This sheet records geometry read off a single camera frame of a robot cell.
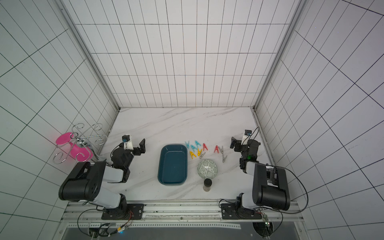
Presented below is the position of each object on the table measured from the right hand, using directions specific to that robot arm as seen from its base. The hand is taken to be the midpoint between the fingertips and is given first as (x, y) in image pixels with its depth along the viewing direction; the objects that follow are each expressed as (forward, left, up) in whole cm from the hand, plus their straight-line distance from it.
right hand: (235, 136), depth 93 cm
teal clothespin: (-4, +31, -7) cm, 32 cm away
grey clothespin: (-11, +21, -7) cm, 25 cm away
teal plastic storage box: (-19, +38, -7) cm, 43 cm away
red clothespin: (-4, +19, -8) cm, 21 cm away
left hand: (-7, +62, 0) cm, 62 cm away
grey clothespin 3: (-12, +7, -8) cm, 16 cm away
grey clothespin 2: (-6, +8, -8) cm, 13 cm away
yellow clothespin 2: (-9, +23, -8) cm, 25 cm away
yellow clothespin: (-11, +27, -7) cm, 30 cm away
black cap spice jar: (-31, +18, +2) cm, 35 cm away
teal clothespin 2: (-3, +24, -7) cm, 26 cm away
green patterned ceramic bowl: (-20, +17, -7) cm, 27 cm away
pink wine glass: (-27, +74, +21) cm, 82 cm away
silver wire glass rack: (-22, +78, +19) cm, 83 cm away
